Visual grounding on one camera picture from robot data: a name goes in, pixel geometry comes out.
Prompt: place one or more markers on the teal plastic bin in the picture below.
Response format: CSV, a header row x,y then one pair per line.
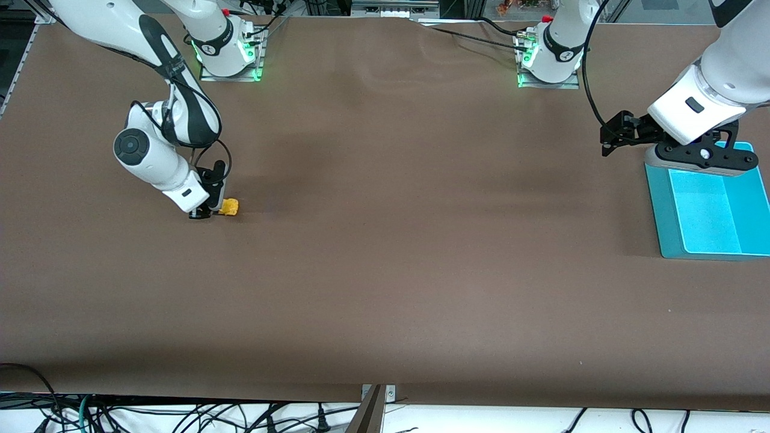
x,y
704,222

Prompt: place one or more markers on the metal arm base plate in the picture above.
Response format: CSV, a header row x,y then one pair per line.
x,y
547,85
257,66

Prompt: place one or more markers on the black power plug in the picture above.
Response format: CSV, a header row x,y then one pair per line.
x,y
322,421
271,426

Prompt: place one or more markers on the aluminium table rail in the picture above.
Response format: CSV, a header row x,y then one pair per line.
x,y
18,66

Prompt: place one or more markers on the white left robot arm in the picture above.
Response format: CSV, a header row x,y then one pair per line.
x,y
562,42

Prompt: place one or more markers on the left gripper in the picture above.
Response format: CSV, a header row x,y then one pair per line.
x,y
639,128

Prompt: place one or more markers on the grey metal table leg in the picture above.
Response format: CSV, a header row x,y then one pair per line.
x,y
368,418

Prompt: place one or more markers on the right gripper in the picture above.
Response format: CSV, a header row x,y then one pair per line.
x,y
212,178

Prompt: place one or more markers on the yellow beetle toy car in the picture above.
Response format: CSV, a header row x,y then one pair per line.
x,y
230,207

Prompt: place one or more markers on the grey power strip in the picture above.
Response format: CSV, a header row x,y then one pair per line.
x,y
394,8

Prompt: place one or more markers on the small metal table bracket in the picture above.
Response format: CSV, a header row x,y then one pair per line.
x,y
391,394

